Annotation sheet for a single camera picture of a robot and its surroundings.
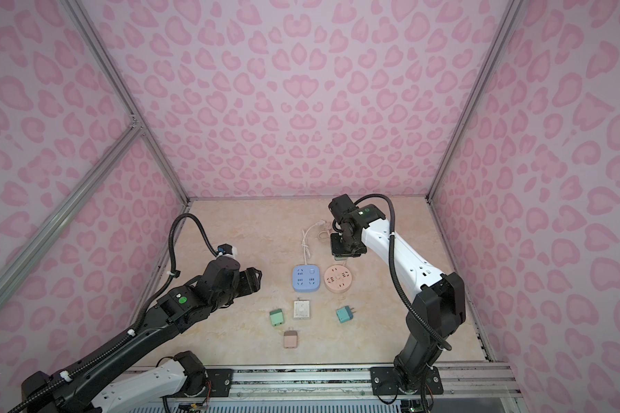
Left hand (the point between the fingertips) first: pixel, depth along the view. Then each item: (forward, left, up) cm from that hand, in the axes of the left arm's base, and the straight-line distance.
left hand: (260, 276), depth 76 cm
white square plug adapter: (-5, -11, -15) cm, 19 cm away
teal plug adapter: (-6, -25, -16) cm, 31 cm away
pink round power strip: (+7, -24, -16) cm, 29 cm away
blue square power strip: (+7, -13, -15) cm, 21 cm away
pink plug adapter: (-13, -8, -17) cm, 23 cm away
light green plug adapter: (-6, -3, -16) cm, 18 cm away
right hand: (+8, -23, 0) cm, 25 cm away
